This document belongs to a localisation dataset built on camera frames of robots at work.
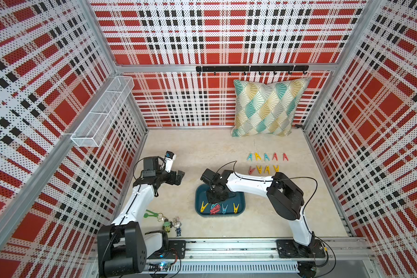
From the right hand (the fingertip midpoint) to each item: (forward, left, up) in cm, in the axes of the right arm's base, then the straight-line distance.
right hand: (215, 199), depth 87 cm
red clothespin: (+28, -37, -2) cm, 47 cm away
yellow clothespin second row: (+18, -26, -1) cm, 31 cm away
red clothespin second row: (+18, -21, -2) cm, 27 cm away
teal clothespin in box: (-5, -4, 0) cm, 7 cm away
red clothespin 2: (+28, -43, -2) cm, 51 cm away
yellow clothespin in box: (-4, +6, 0) cm, 7 cm away
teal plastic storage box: (+2, +7, +1) cm, 8 cm away
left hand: (+12, +19, +9) cm, 25 cm away
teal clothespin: (+27, -21, -1) cm, 35 cm away
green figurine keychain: (-13, +22, +1) cm, 26 cm away
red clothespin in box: (-5, 0, 0) cm, 5 cm away
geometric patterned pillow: (+41, -29, +25) cm, 56 cm away
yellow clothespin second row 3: (+18, -36, -1) cm, 40 cm away
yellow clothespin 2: (+28, -26, -1) cm, 38 cm away
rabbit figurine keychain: (-12, +17, +2) cm, 21 cm away
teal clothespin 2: (+27, -31, -1) cm, 41 cm away
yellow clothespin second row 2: (+18, -30, -1) cm, 35 cm away
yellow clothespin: (-5, -10, 0) cm, 11 cm away
